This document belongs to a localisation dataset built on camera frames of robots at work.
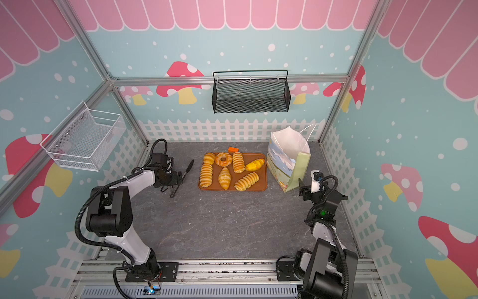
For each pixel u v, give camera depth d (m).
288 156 0.79
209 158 1.08
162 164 0.78
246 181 0.97
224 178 0.98
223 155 1.10
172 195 0.96
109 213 0.48
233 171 1.04
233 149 1.15
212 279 0.73
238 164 1.06
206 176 1.00
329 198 0.62
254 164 1.05
